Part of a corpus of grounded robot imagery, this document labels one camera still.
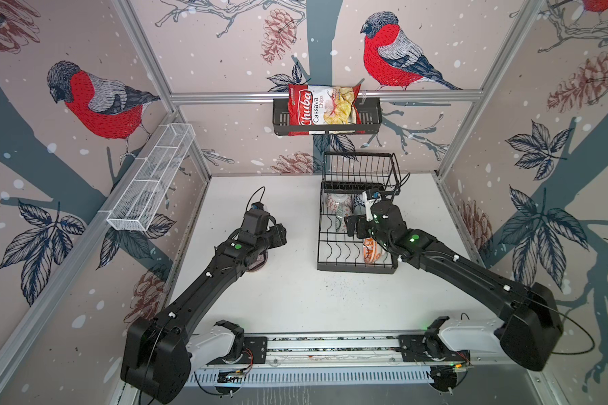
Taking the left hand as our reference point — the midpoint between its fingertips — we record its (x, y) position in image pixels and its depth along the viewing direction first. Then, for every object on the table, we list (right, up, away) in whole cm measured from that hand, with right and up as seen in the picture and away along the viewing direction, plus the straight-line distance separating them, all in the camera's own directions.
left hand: (283, 226), depth 83 cm
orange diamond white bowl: (+22, +4, +10) cm, 24 cm away
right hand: (+24, +4, -1) cm, 25 cm away
